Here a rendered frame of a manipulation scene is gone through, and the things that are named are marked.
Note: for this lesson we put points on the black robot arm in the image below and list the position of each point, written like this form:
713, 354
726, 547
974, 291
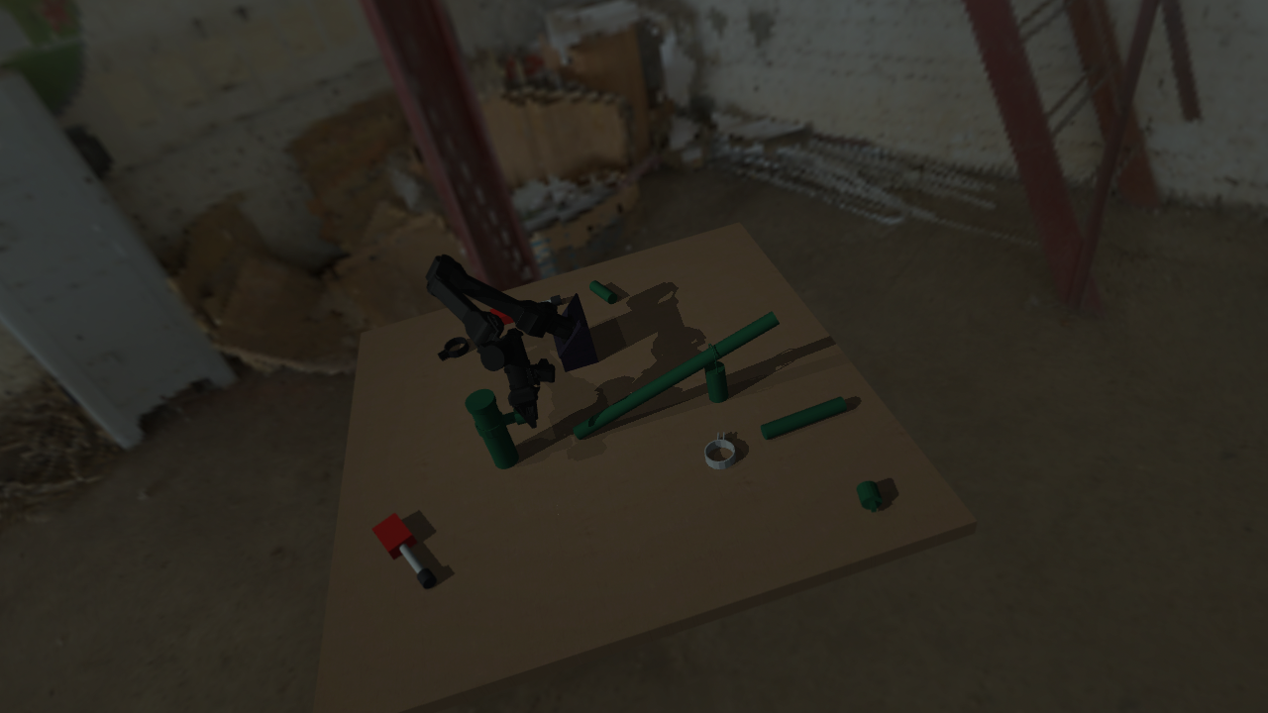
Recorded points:
447, 280

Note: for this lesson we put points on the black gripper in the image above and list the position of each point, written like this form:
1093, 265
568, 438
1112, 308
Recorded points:
522, 397

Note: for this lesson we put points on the grey metal band with two small prongs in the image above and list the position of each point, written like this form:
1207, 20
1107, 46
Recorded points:
719, 444

